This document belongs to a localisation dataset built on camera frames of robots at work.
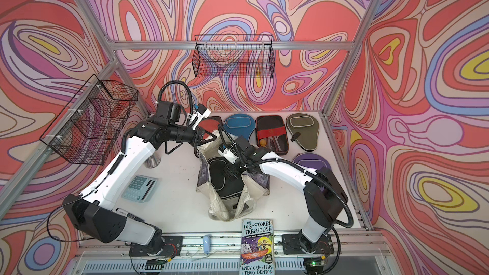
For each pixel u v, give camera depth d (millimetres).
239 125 1111
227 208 720
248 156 621
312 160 957
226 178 746
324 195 441
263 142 1021
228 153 746
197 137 617
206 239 731
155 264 717
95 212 384
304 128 1107
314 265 704
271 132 1068
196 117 588
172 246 731
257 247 714
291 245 733
